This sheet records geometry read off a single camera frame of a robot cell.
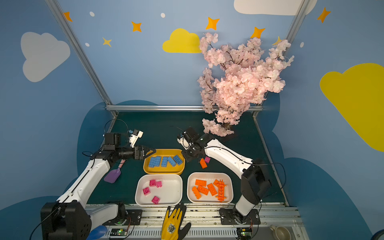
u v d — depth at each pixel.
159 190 0.83
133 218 0.73
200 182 0.86
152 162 0.92
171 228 0.70
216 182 0.85
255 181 0.44
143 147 0.69
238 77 0.60
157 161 0.93
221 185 0.84
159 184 0.84
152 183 0.84
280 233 0.70
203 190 0.82
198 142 0.59
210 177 0.87
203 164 0.93
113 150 0.63
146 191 0.82
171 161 0.93
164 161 0.93
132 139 0.72
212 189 0.83
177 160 0.94
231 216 0.75
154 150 0.73
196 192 0.80
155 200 0.78
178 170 0.92
